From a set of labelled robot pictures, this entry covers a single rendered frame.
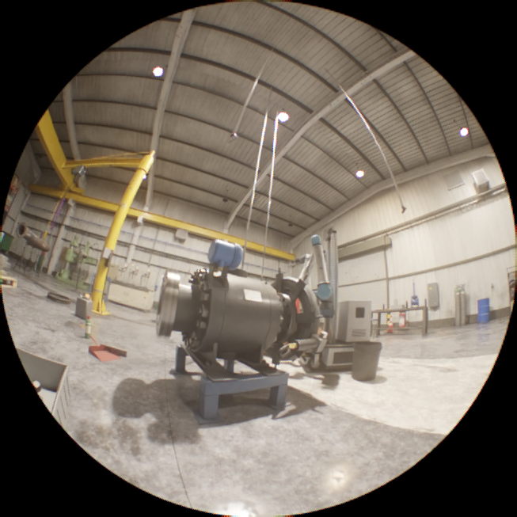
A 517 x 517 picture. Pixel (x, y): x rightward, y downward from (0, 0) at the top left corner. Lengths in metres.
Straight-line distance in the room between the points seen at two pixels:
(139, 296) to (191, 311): 6.10
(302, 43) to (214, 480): 8.32
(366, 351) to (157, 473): 1.74
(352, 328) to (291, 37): 8.01
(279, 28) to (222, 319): 7.78
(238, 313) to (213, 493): 0.91
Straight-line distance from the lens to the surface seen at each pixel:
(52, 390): 1.19
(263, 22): 7.69
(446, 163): 11.45
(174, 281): 1.05
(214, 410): 1.05
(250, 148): 9.77
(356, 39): 7.81
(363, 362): 1.89
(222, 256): 1.04
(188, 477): 0.78
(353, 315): 2.25
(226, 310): 1.02
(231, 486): 0.76
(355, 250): 10.95
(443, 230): 9.94
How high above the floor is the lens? 0.63
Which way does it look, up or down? 17 degrees up
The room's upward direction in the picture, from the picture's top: 6 degrees clockwise
